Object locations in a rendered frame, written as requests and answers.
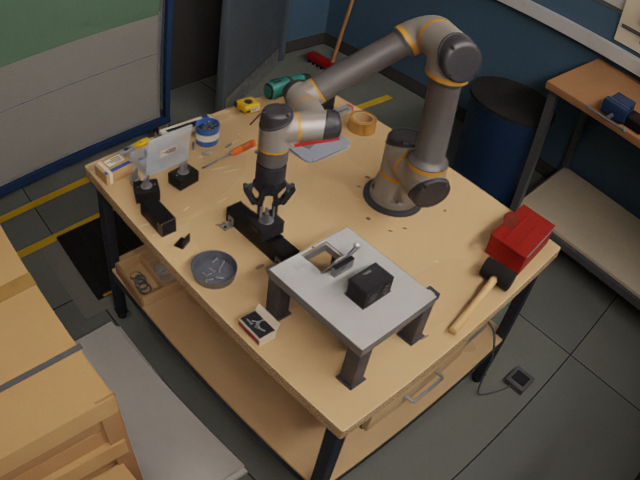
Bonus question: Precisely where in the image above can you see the grey cabinet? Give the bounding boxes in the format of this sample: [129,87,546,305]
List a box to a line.
[215,0,292,109]

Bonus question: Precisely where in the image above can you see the black corner block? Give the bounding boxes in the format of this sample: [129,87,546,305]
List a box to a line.
[252,211,285,242]

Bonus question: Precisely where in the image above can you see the orange handled screwdriver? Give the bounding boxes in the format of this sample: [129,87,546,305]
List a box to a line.
[201,139,258,170]

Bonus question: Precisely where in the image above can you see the blue framed board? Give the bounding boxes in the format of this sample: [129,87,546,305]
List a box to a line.
[0,0,175,199]

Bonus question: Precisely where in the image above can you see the black desk side rail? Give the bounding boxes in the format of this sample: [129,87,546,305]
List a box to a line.
[225,201,302,265]

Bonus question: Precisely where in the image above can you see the beige wall poster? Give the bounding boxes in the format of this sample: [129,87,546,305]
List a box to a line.
[613,0,640,49]

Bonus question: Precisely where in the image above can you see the wooden tray with rings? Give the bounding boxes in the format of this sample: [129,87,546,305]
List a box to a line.
[114,246,176,308]

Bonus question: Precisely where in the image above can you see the yellow utility knife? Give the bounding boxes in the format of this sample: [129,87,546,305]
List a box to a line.
[118,136,151,155]

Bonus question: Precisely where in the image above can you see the grey small desktop with legs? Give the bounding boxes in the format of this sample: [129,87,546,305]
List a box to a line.
[265,226,442,392]

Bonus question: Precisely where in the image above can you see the grey flat tray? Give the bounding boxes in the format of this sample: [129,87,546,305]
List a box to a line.
[291,135,353,164]

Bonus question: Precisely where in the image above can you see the red broom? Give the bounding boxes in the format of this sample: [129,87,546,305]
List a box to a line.
[305,0,356,70]

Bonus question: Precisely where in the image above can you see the black mallet with wooden handle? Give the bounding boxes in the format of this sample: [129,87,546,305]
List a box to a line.
[446,257,518,336]

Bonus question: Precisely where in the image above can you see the dark blue round bin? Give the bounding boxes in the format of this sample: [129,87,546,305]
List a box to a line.
[453,75,549,209]

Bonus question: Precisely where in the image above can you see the labelled cardboard box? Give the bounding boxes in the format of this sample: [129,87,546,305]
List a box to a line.
[94,151,135,187]

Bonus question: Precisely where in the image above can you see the black stand block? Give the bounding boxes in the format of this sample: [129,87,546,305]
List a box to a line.
[131,178,162,204]
[167,165,200,191]

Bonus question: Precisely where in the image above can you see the tan tape roll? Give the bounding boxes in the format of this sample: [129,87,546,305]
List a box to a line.
[346,109,378,137]

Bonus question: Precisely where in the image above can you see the grey cable-port flap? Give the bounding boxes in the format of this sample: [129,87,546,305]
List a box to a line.
[322,242,362,275]

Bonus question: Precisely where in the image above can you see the short black rail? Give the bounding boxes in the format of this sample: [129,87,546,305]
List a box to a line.
[139,198,178,237]

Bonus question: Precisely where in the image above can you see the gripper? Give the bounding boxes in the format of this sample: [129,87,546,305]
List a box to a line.
[242,163,298,225]

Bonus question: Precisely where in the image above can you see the grey floor socket box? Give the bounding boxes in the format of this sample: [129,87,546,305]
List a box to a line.
[502,365,536,396]

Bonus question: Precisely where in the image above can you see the small printed white box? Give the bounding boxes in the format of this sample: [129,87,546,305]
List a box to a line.
[237,303,282,347]

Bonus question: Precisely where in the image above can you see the wooden workbench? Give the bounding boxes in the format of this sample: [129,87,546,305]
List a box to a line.
[83,94,562,480]

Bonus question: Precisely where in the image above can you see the grey panel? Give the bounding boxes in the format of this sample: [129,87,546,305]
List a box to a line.
[128,124,195,177]

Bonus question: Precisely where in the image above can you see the red toolbox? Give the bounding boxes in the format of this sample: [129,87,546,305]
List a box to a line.
[484,204,557,275]

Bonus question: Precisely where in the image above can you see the grey round screw tray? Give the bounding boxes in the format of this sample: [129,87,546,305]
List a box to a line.
[190,249,239,289]

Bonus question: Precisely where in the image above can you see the grey cable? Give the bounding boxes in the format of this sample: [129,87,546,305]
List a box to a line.
[474,319,511,397]

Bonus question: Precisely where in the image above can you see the stacked cardboard boxes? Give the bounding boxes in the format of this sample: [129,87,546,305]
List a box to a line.
[0,222,144,480]

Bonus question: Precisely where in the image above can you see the blue vise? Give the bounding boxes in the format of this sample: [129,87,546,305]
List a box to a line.
[585,91,640,134]

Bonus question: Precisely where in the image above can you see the green cordless drill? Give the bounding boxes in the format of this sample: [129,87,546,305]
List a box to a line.
[263,73,313,101]

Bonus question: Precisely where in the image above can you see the black power module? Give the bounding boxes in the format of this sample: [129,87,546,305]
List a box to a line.
[346,265,395,312]

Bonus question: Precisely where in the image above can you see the wooden side table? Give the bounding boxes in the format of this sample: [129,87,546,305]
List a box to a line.
[508,58,640,311]

